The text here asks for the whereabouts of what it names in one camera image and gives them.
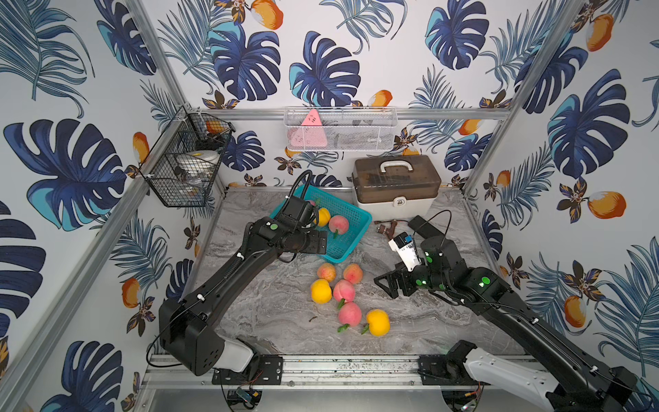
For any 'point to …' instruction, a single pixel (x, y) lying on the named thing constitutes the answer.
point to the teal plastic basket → (338, 246)
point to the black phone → (424, 227)
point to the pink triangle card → (311, 133)
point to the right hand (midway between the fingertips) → (387, 270)
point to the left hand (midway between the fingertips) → (314, 239)
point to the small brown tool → (389, 231)
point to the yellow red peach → (323, 216)
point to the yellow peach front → (378, 322)
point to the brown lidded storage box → (396, 187)
